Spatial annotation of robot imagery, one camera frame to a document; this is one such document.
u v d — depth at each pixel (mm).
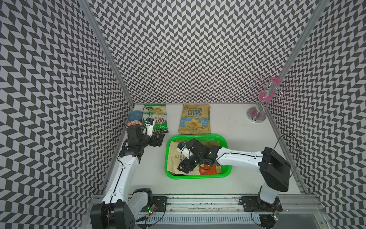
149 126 707
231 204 752
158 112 1111
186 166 692
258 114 1109
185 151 724
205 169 783
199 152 627
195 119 1052
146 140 684
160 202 720
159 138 738
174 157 825
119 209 377
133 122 1020
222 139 896
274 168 449
